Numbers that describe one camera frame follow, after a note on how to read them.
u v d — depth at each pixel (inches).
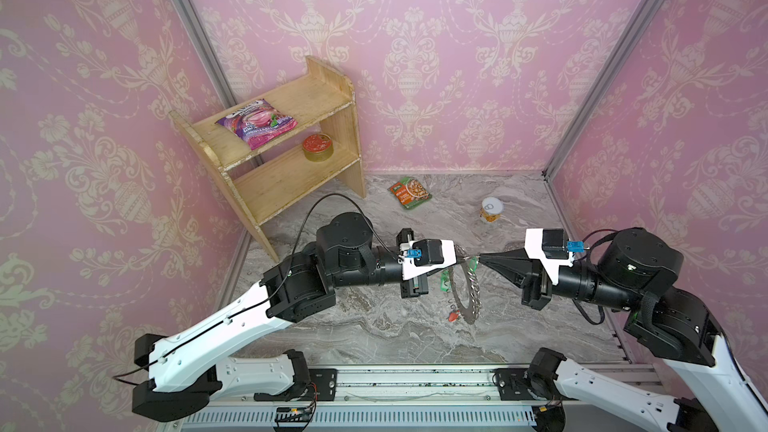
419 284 16.4
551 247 14.5
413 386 29.9
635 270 13.7
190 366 14.8
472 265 18.4
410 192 44.4
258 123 27.2
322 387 29.3
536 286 16.4
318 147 37.3
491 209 40.5
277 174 36.5
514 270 17.1
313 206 16.8
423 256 14.2
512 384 28.8
